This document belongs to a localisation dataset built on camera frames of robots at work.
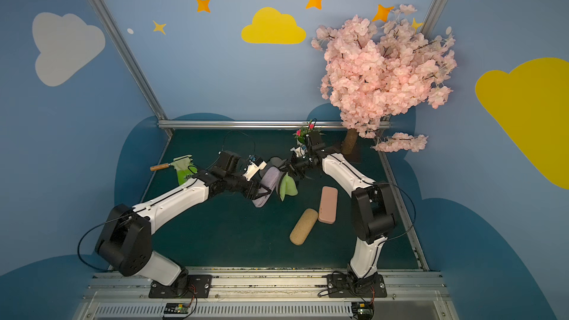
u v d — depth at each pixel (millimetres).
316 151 705
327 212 907
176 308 718
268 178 815
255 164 751
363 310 730
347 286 744
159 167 1048
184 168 1046
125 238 432
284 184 805
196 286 736
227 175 678
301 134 1044
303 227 857
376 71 733
